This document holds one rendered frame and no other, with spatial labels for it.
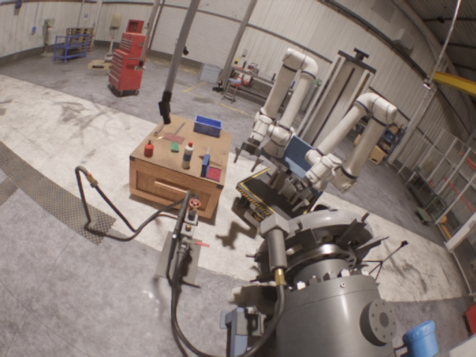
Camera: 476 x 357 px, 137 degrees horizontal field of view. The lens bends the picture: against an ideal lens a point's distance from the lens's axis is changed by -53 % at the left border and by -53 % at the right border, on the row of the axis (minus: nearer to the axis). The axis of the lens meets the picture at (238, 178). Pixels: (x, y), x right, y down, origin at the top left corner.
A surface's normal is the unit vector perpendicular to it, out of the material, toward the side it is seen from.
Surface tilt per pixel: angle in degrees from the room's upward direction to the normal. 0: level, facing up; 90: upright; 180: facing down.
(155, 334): 0
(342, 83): 90
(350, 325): 29
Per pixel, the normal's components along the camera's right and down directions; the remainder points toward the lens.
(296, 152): -0.60, 0.29
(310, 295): -0.60, -0.66
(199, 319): 0.35, -0.74
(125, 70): 0.73, 0.60
